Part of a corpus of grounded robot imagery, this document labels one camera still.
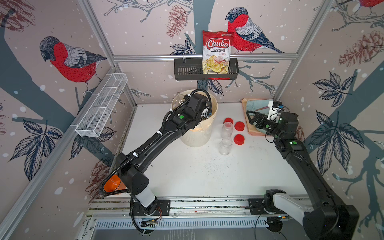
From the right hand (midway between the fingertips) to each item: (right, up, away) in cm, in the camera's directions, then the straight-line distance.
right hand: (251, 112), depth 76 cm
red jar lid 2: (+2, -9, +28) cm, 29 cm away
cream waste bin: (-26, -14, +10) cm, 31 cm away
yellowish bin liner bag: (-25, -6, -2) cm, 26 cm away
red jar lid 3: (0, -18, +22) cm, 29 cm away
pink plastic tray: (+10, -12, +25) cm, 29 cm away
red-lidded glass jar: (-10, -24, +22) cm, 34 cm away
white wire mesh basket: (-79, -4, -5) cm, 80 cm away
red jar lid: (-5, -5, +34) cm, 34 cm away
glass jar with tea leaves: (-9, -12, +20) cm, 25 cm away
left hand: (-34, +8, -3) cm, 35 cm away
